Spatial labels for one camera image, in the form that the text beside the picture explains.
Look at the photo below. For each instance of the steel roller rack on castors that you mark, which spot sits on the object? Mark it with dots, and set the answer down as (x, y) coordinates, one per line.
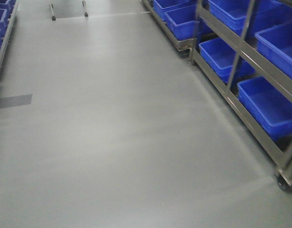
(231, 99)

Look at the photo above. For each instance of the row of blue bins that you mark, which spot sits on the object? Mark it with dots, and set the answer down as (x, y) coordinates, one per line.
(269, 107)

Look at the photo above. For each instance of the bare steel table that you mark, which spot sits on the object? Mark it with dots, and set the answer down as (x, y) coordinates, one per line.
(51, 9)

